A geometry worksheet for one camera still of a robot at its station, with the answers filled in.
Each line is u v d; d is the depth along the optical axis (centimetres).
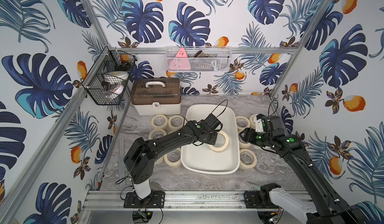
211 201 76
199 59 92
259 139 63
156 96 92
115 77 80
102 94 82
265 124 59
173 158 89
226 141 78
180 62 90
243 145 88
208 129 62
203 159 90
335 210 38
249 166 83
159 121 105
